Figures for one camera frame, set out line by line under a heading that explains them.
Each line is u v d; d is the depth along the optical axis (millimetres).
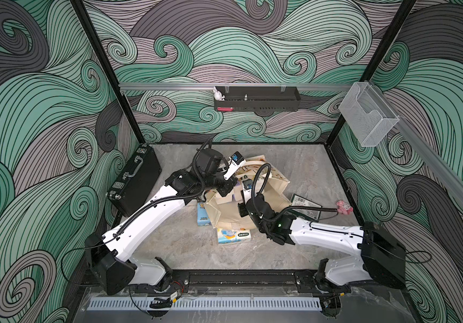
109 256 378
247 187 668
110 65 873
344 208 898
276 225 594
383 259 411
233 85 951
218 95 853
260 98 947
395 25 747
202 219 835
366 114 796
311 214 856
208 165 520
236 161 600
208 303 698
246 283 743
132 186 805
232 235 792
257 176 551
